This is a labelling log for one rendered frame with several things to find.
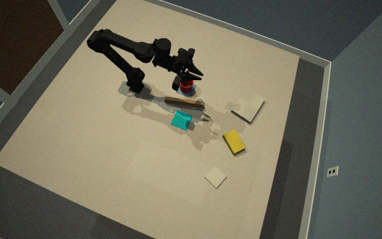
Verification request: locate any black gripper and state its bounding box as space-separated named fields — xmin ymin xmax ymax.
xmin=165 ymin=48 xmax=203 ymax=91

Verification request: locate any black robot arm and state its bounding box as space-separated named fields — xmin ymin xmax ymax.
xmin=87 ymin=29 xmax=189 ymax=93

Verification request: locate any beige flat square slab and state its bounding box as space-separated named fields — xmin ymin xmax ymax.
xmin=205 ymin=166 xmax=226 ymax=188

